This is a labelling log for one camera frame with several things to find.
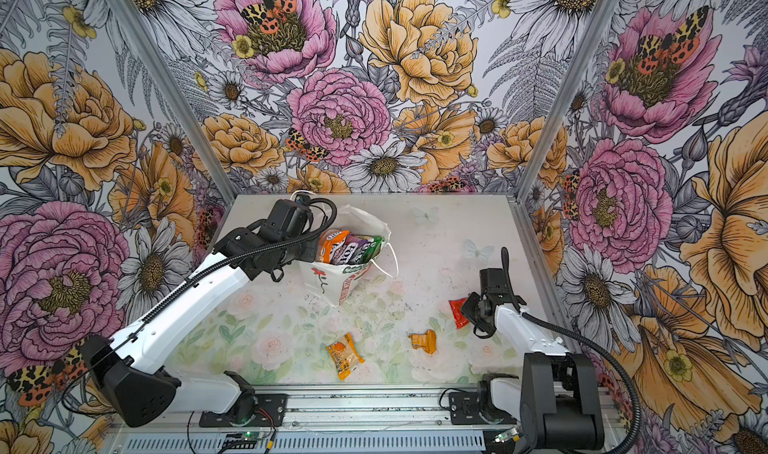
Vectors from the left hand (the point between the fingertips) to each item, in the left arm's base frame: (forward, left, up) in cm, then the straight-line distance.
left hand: (304, 249), depth 77 cm
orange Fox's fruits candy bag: (+1, -5, 0) cm, 5 cm away
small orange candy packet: (-16, -32, -22) cm, 42 cm away
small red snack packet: (-9, -42, -23) cm, 49 cm away
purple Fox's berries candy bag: (+2, -11, -3) cm, 12 cm away
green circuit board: (-37, -48, -24) cm, 66 cm away
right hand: (-10, -44, -23) cm, 50 cm away
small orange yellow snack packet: (-19, -9, -22) cm, 31 cm away
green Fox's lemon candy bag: (+3, -17, -5) cm, 18 cm away
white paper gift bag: (-5, -5, -9) cm, 11 cm away
